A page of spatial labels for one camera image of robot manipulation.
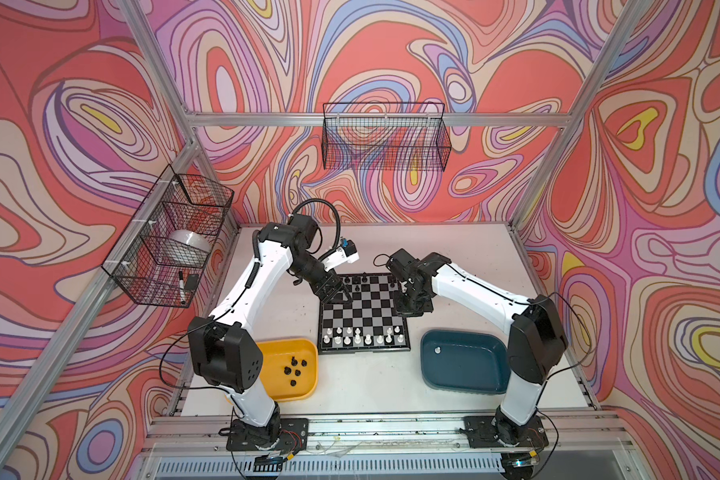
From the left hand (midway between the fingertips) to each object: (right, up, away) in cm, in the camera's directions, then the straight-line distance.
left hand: (343, 288), depth 77 cm
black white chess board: (+7, -12, +14) cm, 20 cm away
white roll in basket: (-38, +12, -4) cm, 40 cm away
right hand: (+18, -10, +8) cm, 22 cm away
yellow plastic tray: (-16, -24, +7) cm, 29 cm away
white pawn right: (+15, -14, +12) cm, 24 cm away
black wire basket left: (-44, +9, -5) cm, 45 cm away
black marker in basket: (-39, +1, -5) cm, 40 cm away
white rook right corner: (+16, -16, +10) cm, 25 cm away
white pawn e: (+27, -19, +9) cm, 35 cm away
